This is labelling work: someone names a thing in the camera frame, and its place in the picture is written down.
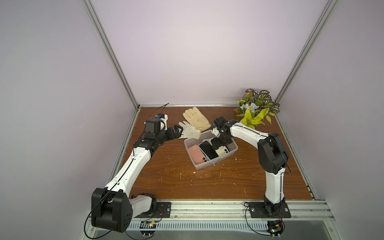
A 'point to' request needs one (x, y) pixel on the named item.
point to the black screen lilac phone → (208, 150)
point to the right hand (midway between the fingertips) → (218, 142)
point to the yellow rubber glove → (196, 119)
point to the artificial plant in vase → (254, 106)
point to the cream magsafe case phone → (221, 150)
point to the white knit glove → (189, 131)
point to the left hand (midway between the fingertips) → (179, 129)
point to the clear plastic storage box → (207, 136)
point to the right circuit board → (275, 228)
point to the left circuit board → (148, 228)
